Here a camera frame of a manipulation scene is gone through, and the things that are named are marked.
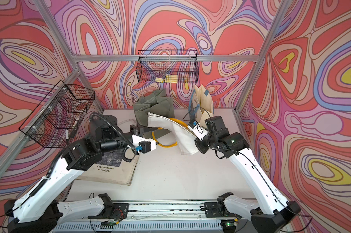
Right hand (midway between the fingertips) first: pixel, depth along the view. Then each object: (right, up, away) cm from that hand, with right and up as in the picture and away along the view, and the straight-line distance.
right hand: (198, 143), depth 71 cm
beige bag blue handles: (+7, +23, +33) cm, 41 cm away
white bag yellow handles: (-6, +2, +1) cm, 7 cm away
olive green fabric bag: (-25, +24, +21) cm, 40 cm away
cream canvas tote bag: (-49, -18, +15) cm, 55 cm away
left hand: (-18, +7, -15) cm, 25 cm away
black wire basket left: (-74, +10, +2) cm, 75 cm away
